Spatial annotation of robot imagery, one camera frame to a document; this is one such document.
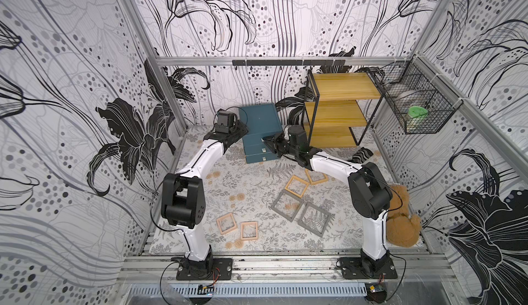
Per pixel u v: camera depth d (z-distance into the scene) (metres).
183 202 0.48
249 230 0.82
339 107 1.05
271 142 0.80
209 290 0.72
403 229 0.73
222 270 0.73
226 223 0.84
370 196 0.52
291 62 0.95
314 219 0.85
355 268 0.72
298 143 0.72
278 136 0.81
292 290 0.76
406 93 0.80
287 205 0.89
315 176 0.98
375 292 0.70
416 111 0.79
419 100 0.79
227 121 0.69
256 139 0.88
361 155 1.04
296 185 0.95
